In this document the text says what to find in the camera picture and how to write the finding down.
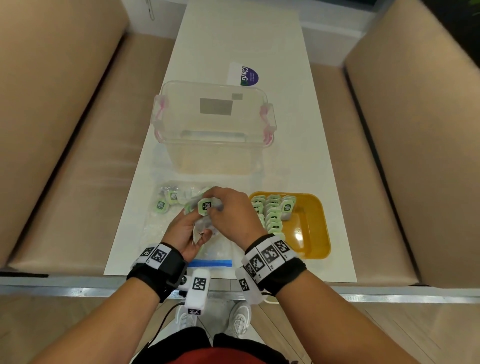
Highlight person's left hand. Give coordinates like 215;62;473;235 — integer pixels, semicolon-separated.
160;208;215;263

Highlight person's right hand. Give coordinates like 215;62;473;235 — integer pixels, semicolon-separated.
202;186;269;252

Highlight clear zip bag with tea bags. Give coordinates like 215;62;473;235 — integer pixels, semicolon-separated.
129;181;233;269

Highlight tea bags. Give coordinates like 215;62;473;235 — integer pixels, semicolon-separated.
251;194;298;241
191;215;217;247
154;183;211;215

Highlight yellow tray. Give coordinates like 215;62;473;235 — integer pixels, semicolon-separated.
248;191;332;260

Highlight person's left forearm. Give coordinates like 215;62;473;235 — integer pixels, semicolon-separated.
31;279;162;364

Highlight person's left white shoe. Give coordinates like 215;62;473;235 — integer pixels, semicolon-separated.
175;305;198;331

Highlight person's white shoe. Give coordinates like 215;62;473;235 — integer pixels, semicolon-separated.
224;301;251;338
175;305;198;331

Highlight person's right white shoe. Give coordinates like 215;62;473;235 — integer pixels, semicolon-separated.
224;301;251;338

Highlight person's black trousers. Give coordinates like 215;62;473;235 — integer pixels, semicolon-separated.
131;326;297;364

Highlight person's red shirt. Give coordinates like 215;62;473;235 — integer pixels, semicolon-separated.
176;347;271;364

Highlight black left wristband with markers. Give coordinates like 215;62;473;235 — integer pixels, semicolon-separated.
126;242;188;304

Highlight marker cube on right wrist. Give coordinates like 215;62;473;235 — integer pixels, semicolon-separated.
235;266;265;305

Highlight clear storage box pink latches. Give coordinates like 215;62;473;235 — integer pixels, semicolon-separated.
149;80;278;175

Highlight grey rectangular label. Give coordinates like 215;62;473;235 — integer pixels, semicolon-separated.
199;98;233;116

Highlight white and purple sticker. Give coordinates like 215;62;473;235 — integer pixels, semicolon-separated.
227;61;260;87

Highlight beige bench seat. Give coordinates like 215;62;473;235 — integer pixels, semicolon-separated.
309;0;480;288
0;0;177;278

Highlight black planter box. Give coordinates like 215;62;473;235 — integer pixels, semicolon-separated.
423;0;480;68

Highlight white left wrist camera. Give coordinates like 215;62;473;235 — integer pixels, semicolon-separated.
179;268;212;317

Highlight black camera cable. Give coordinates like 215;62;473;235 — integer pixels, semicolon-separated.
148;302;187;346

